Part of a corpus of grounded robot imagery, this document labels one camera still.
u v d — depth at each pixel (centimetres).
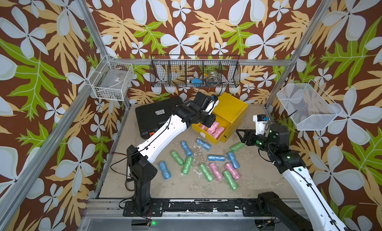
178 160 88
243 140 65
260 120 62
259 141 61
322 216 39
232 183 80
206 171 85
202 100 56
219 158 88
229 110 90
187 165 87
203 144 95
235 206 75
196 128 84
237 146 93
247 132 63
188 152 91
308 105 82
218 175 82
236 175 82
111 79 86
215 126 86
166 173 84
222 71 99
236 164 88
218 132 83
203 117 63
